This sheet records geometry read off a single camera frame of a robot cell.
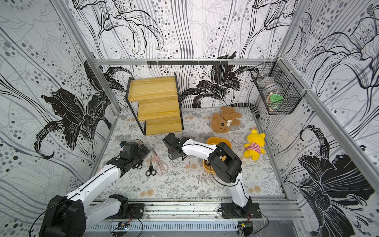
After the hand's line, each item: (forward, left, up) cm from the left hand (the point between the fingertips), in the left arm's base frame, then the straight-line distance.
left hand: (146, 154), depth 88 cm
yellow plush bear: (+5, -66, +4) cm, 66 cm away
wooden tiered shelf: (+32, -4, +9) cm, 34 cm away
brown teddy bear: (+23, -47, +5) cm, 53 cm away
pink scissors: (-4, -8, -6) cm, 11 cm away
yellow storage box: (-7, -38, 0) cm, 38 cm away
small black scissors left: (-8, -4, -6) cm, 10 cm away
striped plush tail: (+48, -71, -2) cm, 86 cm away
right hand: (+5, -19, -4) cm, 20 cm away
